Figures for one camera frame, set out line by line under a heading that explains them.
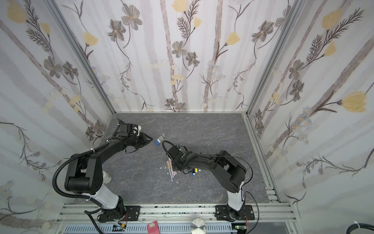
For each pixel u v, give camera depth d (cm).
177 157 71
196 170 88
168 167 90
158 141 101
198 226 58
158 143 101
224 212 74
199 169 88
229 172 48
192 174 88
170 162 93
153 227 70
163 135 105
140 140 83
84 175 46
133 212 74
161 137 104
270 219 73
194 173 88
